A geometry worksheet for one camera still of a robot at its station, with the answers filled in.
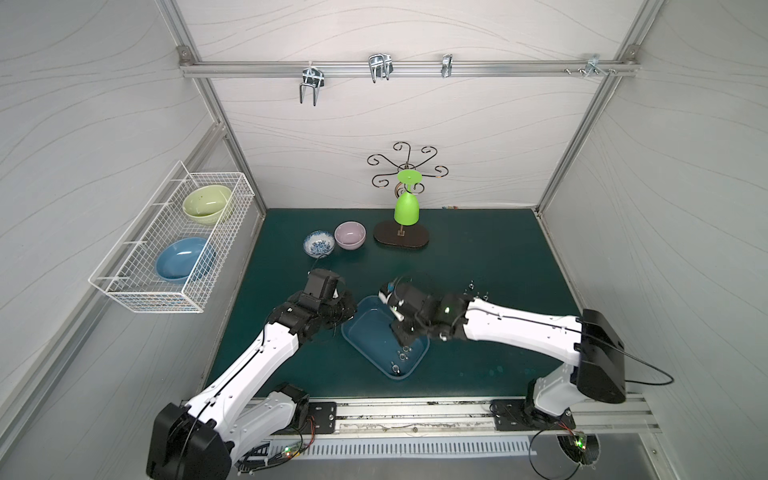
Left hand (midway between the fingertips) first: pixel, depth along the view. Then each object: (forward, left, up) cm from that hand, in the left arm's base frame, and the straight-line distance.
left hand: (359, 305), depth 79 cm
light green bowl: (+16, +39, +21) cm, 47 cm away
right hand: (-4, -9, -1) cm, 10 cm away
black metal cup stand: (+37, -13, -11) cm, 41 cm away
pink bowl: (+33, +7, -10) cm, 35 cm away
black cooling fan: (-29, -56, -16) cm, 65 cm away
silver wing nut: (+15, -35, -13) cm, 40 cm away
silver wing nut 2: (+11, -39, -13) cm, 43 cm away
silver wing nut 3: (-9, -12, -12) cm, 19 cm away
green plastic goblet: (+30, -13, +9) cm, 34 cm away
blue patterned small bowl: (+30, +19, -11) cm, 37 cm away
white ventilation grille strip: (-30, -13, -14) cm, 35 cm away
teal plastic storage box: (+1, -1, -14) cm, 14 cm away
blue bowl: (0, +39, +20) cm, 44 cm away
